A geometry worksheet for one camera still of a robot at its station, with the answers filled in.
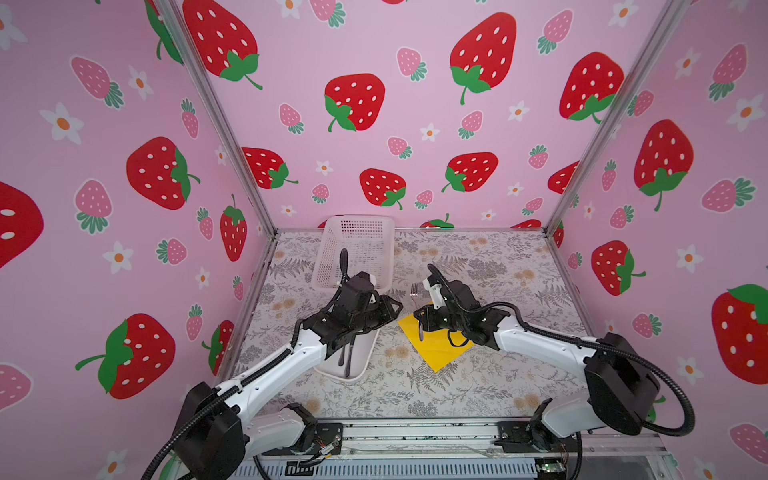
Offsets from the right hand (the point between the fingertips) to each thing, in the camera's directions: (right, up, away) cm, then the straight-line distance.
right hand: (413, 312), depth 84 cm
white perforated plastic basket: (-15, +21, +32) cm, 41 cm away
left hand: (-3, +3, -6) cm, 7 cm away
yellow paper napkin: (+7, -12, +6) cm, 15 cm away
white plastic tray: (-15, -13, +4) cm, 21 cm away
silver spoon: (-22, -14, +5) cm, 26 cm away
